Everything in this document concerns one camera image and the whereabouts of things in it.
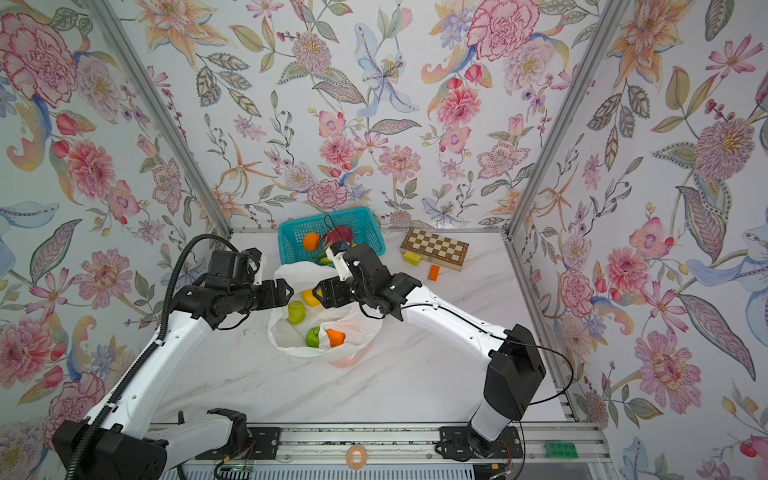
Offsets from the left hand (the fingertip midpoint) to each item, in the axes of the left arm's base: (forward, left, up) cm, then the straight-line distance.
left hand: (285, 293), depth 77 cm
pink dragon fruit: (+37, -9, -16) cm, 42 cm away
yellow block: (+27, -36, -19) cm, 49 cm away
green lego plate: (-33, -68, -19) cm, 78 cm away
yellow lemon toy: (+7, -3, -13) cm, 15 cm away
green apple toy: (-5, -5, -16) cm, 18 cm away
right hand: (0, -10, +2) cm, 10 cm away
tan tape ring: (-34, -18, -22) cm, 44 cm away
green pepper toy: (+4, +2, -17) cm, 17 cm away
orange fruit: (+32, +1, -15) cm, 36 cm away
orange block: (+22, -44, -22) cm, 54 cm away
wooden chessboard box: (+32, -46, -19) cm, 59 cm away
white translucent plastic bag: (+1, 0, -21) cm, 21 cm away
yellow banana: (+1, -12, +12) cm, 17 cm away
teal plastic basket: (+43, -17, -15) cm, 49 cm away
